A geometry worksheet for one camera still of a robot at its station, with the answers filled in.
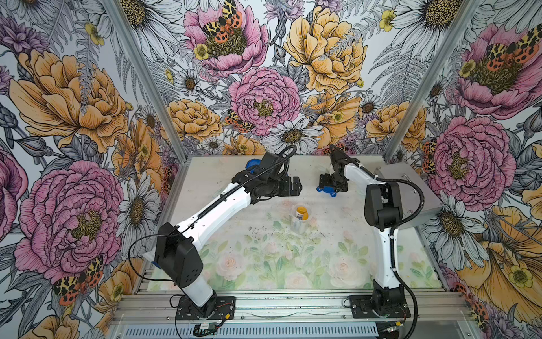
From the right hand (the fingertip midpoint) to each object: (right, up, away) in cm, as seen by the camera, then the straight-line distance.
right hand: (328, 190), depth 106 cm
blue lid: (-1, +1, -1) cm, 1 cm away
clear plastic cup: (-16, -10, -21) cm, 28 cm away
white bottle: (-16, -7, -20) cm, 26 cm away
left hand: (-21, +1, -26) cm, 34 cm away
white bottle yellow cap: (-14, -9, -21) cm, 27 cm away
